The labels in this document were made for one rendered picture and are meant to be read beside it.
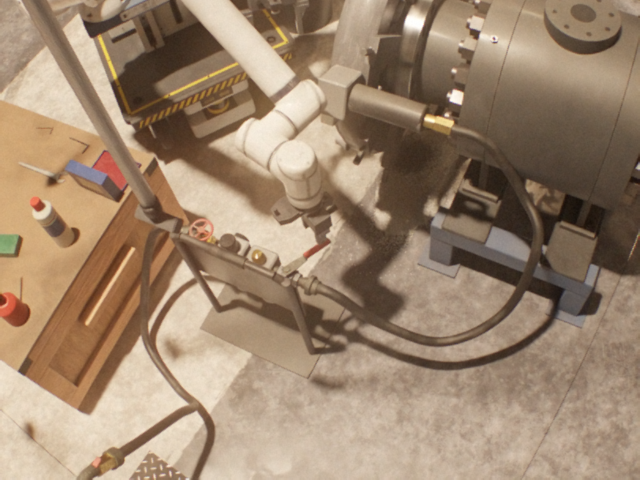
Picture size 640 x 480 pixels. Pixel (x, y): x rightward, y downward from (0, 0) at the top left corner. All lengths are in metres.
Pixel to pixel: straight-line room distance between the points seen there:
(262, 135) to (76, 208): 0.82
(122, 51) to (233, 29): 1.24
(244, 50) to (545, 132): 0.80
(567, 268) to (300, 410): 0.96
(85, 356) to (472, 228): 1.32
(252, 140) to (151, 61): 1.18
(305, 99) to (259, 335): 0.96
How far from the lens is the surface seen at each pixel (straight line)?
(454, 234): 2.18
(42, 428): 2.53
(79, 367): 2.35
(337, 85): 1.77
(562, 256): 2.18
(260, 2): 1.89
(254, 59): 1.64
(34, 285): 2.15
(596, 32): 1.83
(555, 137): 1.85
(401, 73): 1.98
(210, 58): 2.64
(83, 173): 2.13
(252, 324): 2.36
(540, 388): 2.28
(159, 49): 2.76
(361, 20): 1.83
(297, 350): 2.30
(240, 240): 1.98
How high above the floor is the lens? 2.16
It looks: 60 degrees down
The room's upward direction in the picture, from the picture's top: 15 degrees counter-clockwise
